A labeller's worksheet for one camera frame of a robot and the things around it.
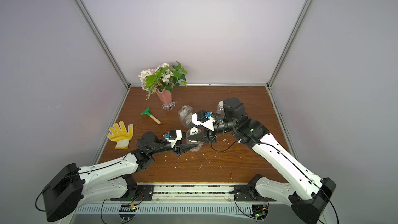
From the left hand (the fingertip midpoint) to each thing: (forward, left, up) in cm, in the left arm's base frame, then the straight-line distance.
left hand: (195, 141), depth 65 cm
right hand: (+1, +2, +11) cm, 11 cm away
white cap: (0, 0, +10) cm, 10 cm away
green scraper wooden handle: (+30, +35, -21) cm, 51 cm away
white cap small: (+27, -13, -9) cm, 32 cm away
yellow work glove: (+12, +47, -23) cm, 53 cm away
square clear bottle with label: (+23, +8, -14) cm, 28 cm away
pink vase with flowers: (+35, +21, +2) cm, 41 cm away
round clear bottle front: (+27, -13, -14) cm, 33 cm away
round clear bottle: (-3, +3, +5) cm, 6 cm away
